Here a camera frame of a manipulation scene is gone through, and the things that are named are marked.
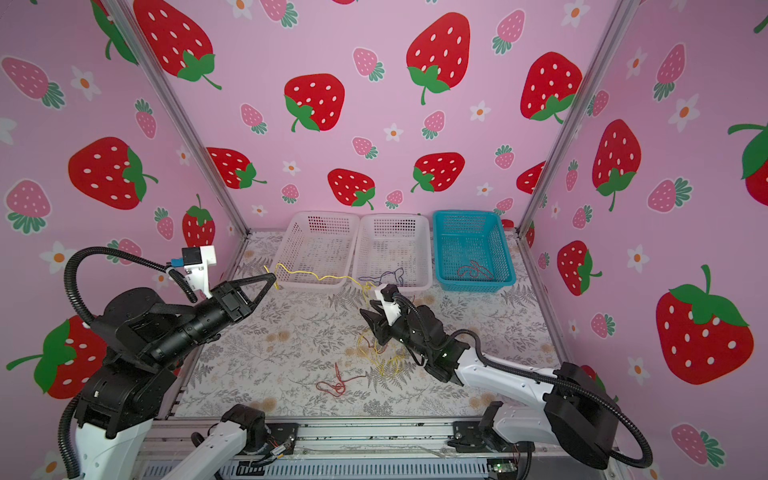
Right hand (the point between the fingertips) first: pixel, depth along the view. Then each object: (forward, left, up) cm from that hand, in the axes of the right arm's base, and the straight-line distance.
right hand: (365, 306), depth 73 cm
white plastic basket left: (+38, +27, -20) cm, 50 cm away
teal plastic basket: (+42, -32, -23) cm, 58 cm away
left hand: (-9, +12, +22) cm, 27 cm away
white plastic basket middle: (+39, -2, -21) cm, 45 cm away
